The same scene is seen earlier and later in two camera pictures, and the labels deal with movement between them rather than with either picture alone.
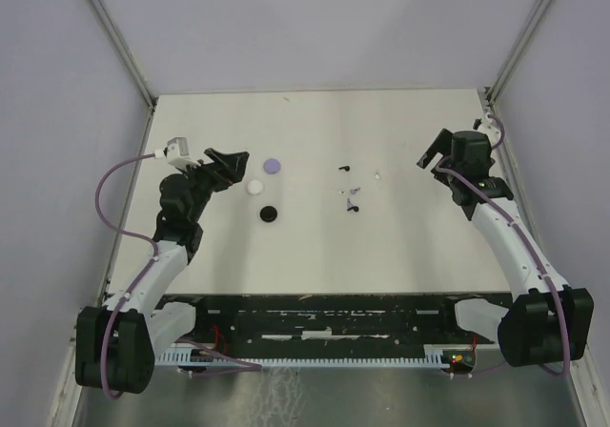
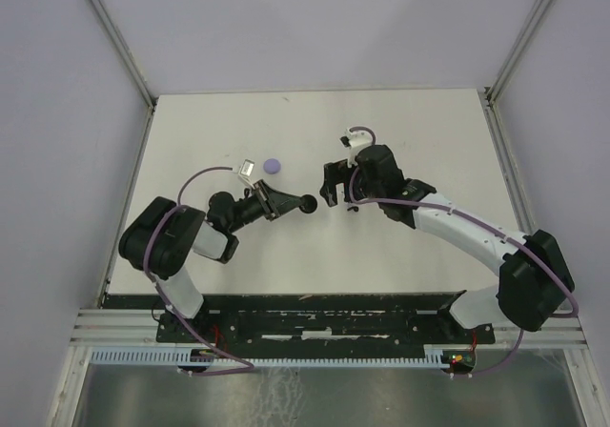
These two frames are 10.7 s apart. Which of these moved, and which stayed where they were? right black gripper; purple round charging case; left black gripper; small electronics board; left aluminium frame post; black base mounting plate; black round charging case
Moved: black round charging case; right black gripper; left black gripper
Stayed: black base mounting plate; purple round charging case; left aluminium frame post; small electronics board
